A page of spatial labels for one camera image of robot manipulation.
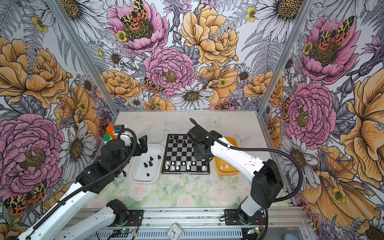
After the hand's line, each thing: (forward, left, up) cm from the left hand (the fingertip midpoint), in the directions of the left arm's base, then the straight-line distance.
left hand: (137, 142), depth 71 cm
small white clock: (-33, -18, -24) cm, 44 cm away
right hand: (-2, -32, -13) cm, 34 cm away
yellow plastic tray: (-2, -43, -25) cm, 50 cm away
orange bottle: (+21, +26, -16) cm, 37 cm away
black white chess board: (+6, -18, -25) cm, 31 cm away
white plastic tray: (0, +2, -27) cm, 27 cm away
